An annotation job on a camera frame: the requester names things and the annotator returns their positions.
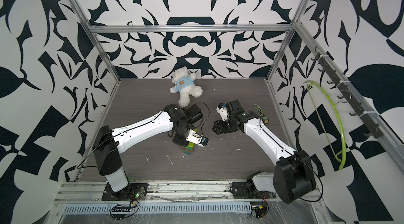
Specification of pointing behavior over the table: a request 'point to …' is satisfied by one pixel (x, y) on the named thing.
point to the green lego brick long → (187, 150)
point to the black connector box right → (260, 210)
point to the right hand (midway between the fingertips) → (218, 125)
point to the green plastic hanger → (343, 159)
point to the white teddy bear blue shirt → (183, 82)
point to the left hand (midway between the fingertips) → (187, 134)
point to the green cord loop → (258, 108)
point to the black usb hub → (120, 210)
